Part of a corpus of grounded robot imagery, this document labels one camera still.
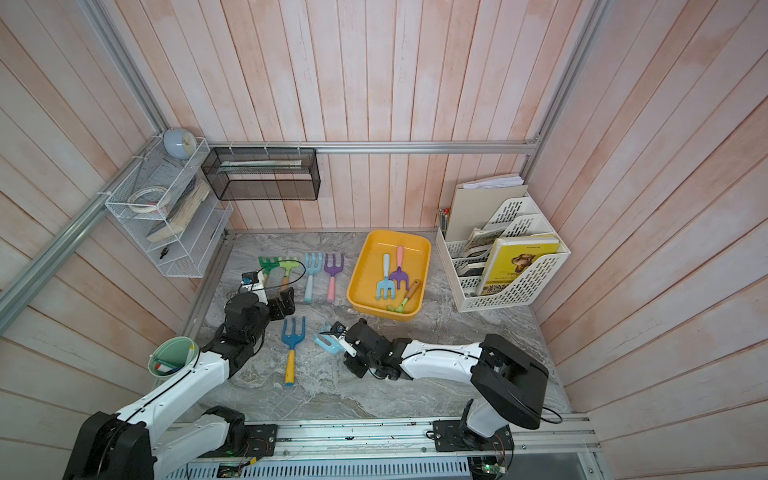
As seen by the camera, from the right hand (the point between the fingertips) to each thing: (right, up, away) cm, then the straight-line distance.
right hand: (348, 350), depth 85 cm
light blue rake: (-16, +23, +23) cm, 36 cm away
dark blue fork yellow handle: (-18, +1, +6) cm, 19 cm away
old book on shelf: (-45, +37, -7) cm, 59 cm away
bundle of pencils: (+31, +41, +16) cm, 54 cm away
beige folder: (+40, +45, +8) cm, 60 cm away
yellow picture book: (+46, +27, -1) cm, 53 cm away
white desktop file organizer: (+38, +26, +16) cm, 49 cm away
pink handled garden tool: (+16, +21, +20) cm, 33 cm away
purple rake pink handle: (-8, +22, +23) cm, 33 cm away
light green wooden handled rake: (-26, +25, +25) cm, 44 cm away
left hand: (-20, +16, +1) cm, 26 cm away
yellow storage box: (+6, +22, +22) cm, 32 cm away
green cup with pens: (-46, +1, -8) cm, 47 cm away
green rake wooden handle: (-32, +24, +23) cm, 47 cm away
